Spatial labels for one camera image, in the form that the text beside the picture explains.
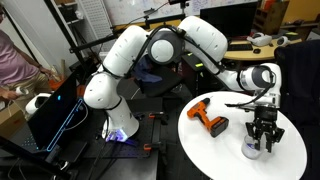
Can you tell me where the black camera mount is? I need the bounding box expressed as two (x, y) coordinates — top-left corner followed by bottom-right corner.
(168, 0), (191, 16)

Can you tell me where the white headset beside laptop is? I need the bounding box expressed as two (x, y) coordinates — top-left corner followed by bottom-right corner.
(25, 93), (53, 116)

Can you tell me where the black laptop screen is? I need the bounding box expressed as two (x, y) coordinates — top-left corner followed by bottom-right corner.
(27, 71), (84, 153)

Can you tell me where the small white handheld controller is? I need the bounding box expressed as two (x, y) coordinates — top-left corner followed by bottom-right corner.
(14, 86), (30, 96)

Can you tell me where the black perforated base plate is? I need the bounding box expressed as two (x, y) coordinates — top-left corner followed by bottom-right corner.
(83, 111), (161, 160)

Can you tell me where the white pegboard panel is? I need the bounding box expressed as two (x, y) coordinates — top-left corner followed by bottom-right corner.
(78, 0), (114, 44)

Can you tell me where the person right hand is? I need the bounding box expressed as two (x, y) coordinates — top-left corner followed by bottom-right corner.
(0, 87), (20, 101)

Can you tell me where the person left hand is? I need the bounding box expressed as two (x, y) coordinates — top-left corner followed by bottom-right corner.
(39, 66), (53, 80)

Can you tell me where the chair with dark jacket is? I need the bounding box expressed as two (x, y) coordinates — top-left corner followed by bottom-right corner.
(273, 39), (320, 128)

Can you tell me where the person in pink shirt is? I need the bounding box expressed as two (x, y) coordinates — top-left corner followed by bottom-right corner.
(0, 6), (52, 111)

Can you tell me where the curved wooden desk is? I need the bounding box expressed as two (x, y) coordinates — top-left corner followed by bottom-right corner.
(223, 37), (303, 62)

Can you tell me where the black computer monitor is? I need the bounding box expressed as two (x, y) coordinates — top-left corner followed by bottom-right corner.
(199, 1), (259, 38)

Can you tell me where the black keyboard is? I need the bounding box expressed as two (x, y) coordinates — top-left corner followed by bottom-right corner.
(227, 43), (254, 52)

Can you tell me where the wooden shelf unit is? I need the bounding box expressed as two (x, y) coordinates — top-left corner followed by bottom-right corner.
(252, 0), (290, 36)

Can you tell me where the cardboard box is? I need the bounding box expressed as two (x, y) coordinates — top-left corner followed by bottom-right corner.
(0, 103), (26, 138)

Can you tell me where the orange black cordless drill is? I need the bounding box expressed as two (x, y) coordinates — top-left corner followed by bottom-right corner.
(186, 97), (230, 138)

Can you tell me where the clear glass cup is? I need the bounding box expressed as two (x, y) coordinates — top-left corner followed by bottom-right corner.
(240, 133), (264, 160)

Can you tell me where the white VR headset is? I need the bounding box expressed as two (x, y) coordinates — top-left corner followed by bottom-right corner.
(246, 32), (273, 47)

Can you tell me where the black tripod leg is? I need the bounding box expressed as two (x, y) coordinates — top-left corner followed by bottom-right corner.
(0, 134), (73, 179)

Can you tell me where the blue jacket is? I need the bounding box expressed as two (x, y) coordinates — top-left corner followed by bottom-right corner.
(131, 54), (163, 84)

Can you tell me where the white VR controller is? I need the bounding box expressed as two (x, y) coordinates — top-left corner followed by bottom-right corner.
(276, 35), (292, 48)

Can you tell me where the orange black clamp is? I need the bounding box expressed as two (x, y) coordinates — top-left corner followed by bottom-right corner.
(143, 141), (169, 152)
(148, 111), (170, 126)

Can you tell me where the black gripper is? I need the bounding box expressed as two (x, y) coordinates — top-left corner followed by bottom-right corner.
(245, 107), (285, 154)

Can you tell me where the black office chair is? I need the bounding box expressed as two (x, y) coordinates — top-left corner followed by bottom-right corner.
(134, 56), (184, 98)

